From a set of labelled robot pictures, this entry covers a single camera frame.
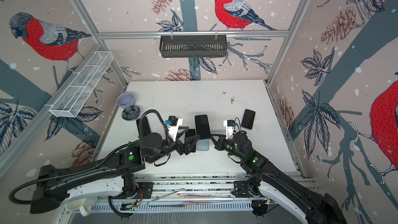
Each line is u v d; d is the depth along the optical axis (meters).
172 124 0.55
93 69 0.87
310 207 0.43
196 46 1.04
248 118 1.02
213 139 0.74
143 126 0.98
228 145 0.67
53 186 0.41
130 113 1.01
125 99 1.06
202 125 0.79
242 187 0.74
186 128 0.67
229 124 0.70
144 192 0.73
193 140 0.63
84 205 0.63
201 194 0.73
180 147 0.56
